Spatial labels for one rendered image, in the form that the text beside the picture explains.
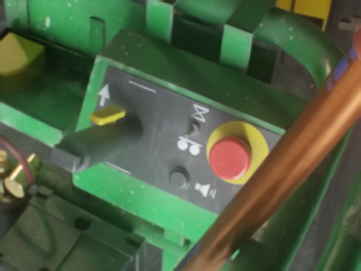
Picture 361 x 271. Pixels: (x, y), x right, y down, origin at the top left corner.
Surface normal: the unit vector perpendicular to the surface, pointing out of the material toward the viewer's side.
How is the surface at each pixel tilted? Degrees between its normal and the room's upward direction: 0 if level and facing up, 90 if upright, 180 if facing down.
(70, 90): 0
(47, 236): 0
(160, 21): 90
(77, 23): 90
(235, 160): 58
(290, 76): 0
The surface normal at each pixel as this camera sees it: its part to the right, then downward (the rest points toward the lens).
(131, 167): -0.35, 0.18
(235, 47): -0.45, 0.64
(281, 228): 0.21, -0.61
